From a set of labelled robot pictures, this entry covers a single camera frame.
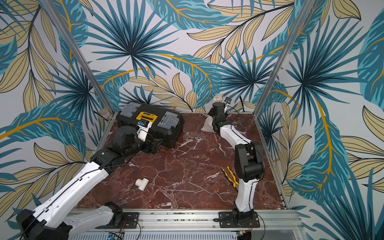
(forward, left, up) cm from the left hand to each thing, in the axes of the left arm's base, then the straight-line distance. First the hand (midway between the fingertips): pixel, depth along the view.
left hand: (153, 139), depth 73 cm
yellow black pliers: (-13, -44, -24) cm, 52 cm away
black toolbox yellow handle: (+16, -4, -8) cm, 19 cm away
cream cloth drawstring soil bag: (+23, -30, -16) cm, 41 cm away
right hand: (+27, -26, -4) cm, 37 cm away
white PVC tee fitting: (-15, +8, -23) cm, 28 cm away
